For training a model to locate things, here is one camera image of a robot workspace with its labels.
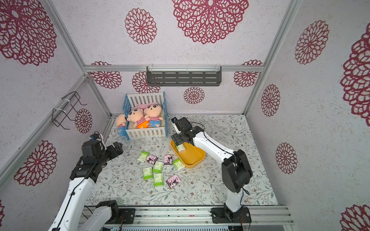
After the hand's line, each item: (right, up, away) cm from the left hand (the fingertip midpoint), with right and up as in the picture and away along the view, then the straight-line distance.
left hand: (116, 148), depth 79 cm
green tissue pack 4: (+16, -16, +7) cm, 24 cm away
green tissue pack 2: (+35, -2, +18) cm, 40 cm away
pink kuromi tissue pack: (+17, -9, +13) cm, 23 cm away
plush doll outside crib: (-9, +15, +26) cm, 32 cm away
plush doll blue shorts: (+15, +23, +23) cm, 36 cm away
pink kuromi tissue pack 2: (+27, -9, +13) cm, 32 cm away
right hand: (+37, +6, +9) cm, 39 cm away
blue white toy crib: (-3, +33, +30) cm, 45 cm away
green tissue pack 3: (+21, -13, +10) cm, 27 cm away
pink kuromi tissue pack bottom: (+31, -20, +4) cm, 37 cm away
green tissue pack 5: (+34, -12, +11) cm, 38 cm away
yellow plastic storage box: (+42, -7, +14) cm, 45 cm away
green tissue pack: (+11, -7, +15) cm, 20 cm away
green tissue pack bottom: (+23, -19, +4) cm, 30 cm away
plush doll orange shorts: (+4, +20, +24) cm, 31 cm away
